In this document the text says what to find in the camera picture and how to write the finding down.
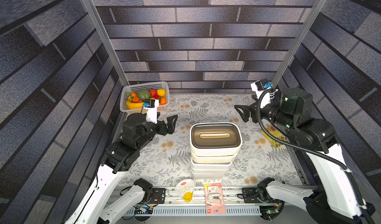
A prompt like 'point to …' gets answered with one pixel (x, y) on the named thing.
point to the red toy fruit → (153, 92)
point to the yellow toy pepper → (161, 92)
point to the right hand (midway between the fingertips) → (244, 99)
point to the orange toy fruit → (163, 100)
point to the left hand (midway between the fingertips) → (169, 114)
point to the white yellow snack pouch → (185, 189)
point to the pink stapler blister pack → (214, 198)
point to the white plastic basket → (132, 96)
